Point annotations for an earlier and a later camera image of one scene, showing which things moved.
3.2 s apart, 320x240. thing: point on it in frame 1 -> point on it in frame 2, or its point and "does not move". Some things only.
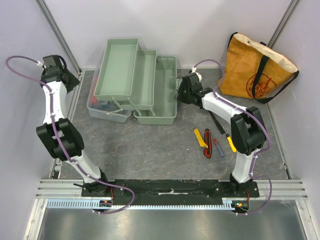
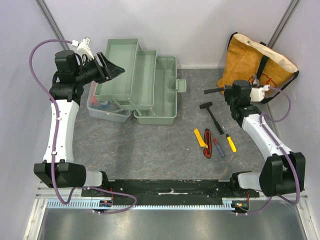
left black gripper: (74, 81) -> (107, 71)
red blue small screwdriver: (220, 149) does not move
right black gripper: (184, 90) -> (226, 90)
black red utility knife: (207, 152) does not move
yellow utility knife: (202, 143) does not move
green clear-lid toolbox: (131, 81) does not move
